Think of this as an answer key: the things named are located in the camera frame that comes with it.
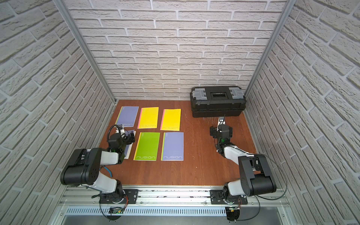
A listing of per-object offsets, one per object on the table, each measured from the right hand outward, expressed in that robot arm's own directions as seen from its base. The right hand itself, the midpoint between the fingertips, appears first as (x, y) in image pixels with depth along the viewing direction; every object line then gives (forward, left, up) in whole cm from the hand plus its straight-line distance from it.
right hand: (222, 126), depth 93 cm
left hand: (+3, +66, -1) cm, 66 cm away
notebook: (+15, +36, -8) cm, 40 cm away
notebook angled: (-7, +52, -8) cm, 53 cm away
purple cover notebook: (+21, +71, -9) cm, 75 cm away
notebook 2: (-9, +63, -5) cm, 64 cm away
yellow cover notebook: (+17, +54, -7) cm, 57 cm away
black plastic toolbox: (+17, +1, +7) cm, 19 cm away
